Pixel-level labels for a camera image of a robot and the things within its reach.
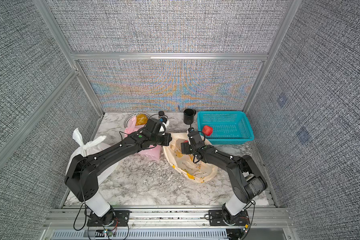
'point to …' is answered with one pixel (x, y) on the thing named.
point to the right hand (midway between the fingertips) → (188, 140)
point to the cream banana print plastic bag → (186, 164)
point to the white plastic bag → (87, 149)
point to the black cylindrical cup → (188, 116)
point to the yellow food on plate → (141, 119)
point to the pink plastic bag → (152, 153)
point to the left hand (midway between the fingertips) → (175, 137)
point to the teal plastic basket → (228, 127)
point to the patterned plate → (130, 116)
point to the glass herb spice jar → (161, 114)
